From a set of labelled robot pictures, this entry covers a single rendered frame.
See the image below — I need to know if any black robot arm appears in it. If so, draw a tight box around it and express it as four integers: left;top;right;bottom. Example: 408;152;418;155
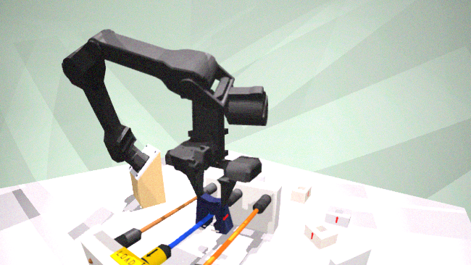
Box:
62;29;268;176

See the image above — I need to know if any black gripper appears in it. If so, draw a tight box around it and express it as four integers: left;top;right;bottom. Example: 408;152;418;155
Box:
183;124;262;207

